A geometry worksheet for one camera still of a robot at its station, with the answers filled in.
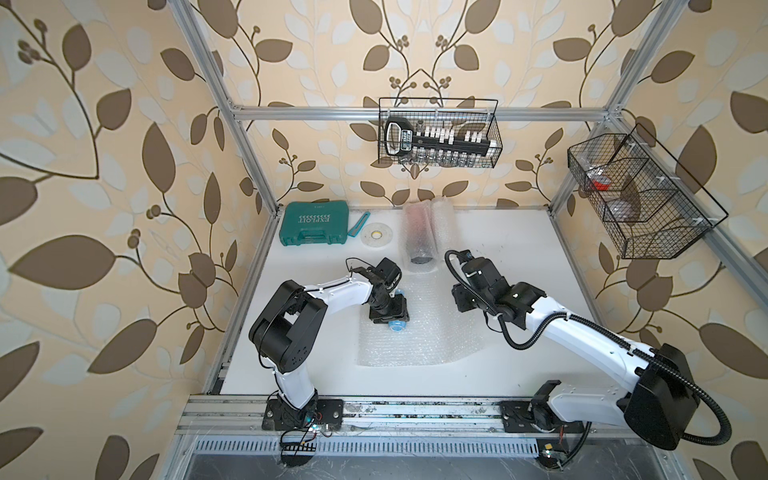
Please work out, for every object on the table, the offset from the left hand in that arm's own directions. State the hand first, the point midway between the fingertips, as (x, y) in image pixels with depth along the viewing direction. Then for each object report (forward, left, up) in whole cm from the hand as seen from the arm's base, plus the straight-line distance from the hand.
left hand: (399, 315), depth 89 cm
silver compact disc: (+34, +9, -3) cm, 35 cm away
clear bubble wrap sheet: (-4, -11, -3) cm, 12 cm away
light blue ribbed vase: (-4, 0, +2) cm, 4 cm away
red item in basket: (+25, -55, +30) cm, 67 cm away
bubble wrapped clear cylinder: (+33, -15, +4) cm, 37 cm away
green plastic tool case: (+37, +32, +1) cm, 49 cm away
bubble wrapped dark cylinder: (+19, -6, +7) cm, 21 cm away
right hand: (+3, -16, +10) cm, 20 cm away
